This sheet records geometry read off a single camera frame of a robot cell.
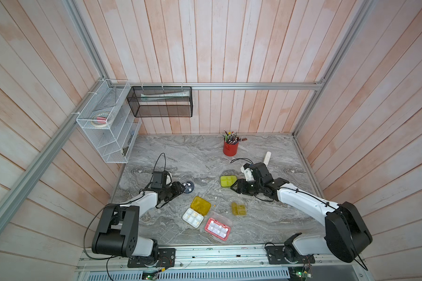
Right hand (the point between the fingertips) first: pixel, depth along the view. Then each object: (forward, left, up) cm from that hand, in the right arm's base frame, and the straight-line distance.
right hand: (233, 187), depth 86 cm
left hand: (0, +27, -6) cm, 28 cm away
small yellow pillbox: (-8, -3, -9) cm, 12 cm away
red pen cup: (+26, 0, -2) cm, 26 cm away
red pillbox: (-18, +8, -8) cm, 21 cm away
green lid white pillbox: (+7, +2, -7) cm, 10 cm away
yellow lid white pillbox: (-12, +19, -7) cm, 24 cm away
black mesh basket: (+48, +42, +18) cm, 66 cm away
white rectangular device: (+23, -22, -6) cm, 32 cm away
